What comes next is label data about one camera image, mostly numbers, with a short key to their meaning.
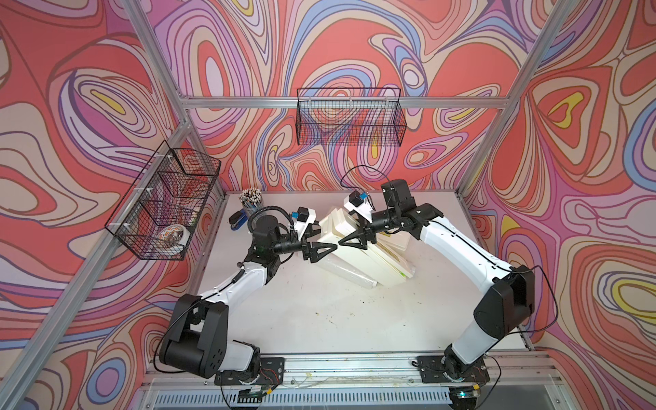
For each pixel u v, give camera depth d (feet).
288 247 2.26
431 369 2.39
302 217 2.13
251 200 3.06
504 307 1.42
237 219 3.44
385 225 2.15
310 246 2.29
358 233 2.13
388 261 2.46
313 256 2.24
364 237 2.14
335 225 2.18
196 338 1.38
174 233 2.41
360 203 2.10
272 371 2.40
